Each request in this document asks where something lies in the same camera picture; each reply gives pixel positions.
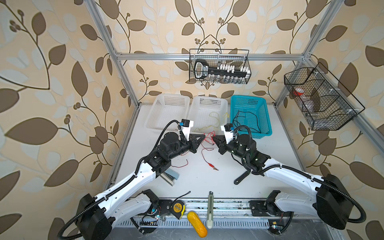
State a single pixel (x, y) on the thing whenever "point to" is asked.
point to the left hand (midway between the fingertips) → (206, 136)
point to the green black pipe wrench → (252, 169)
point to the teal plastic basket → (252, 112)
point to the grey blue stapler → (170, 175)
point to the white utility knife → (210, 210)
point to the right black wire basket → (326, 103)
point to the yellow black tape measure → (177, 208)
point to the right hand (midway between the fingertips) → (213, 137)
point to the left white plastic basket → (168, 107)
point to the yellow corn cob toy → (194, 220)
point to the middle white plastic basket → (208, 113)
